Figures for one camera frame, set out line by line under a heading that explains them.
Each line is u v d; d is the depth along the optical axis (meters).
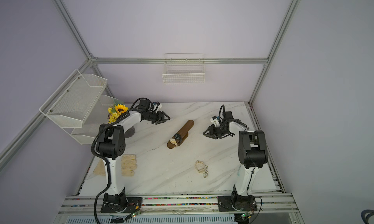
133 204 0.73
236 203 0.67
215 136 0.87
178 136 0.91
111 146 0.57
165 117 0.94
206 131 0.91
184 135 0.95
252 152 0.52
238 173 0.84
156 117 0.89
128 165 0.85
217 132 0.85
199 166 0.88
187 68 0.94
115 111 0.82
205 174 0.84
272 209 0.74
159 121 0.92
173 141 0.88
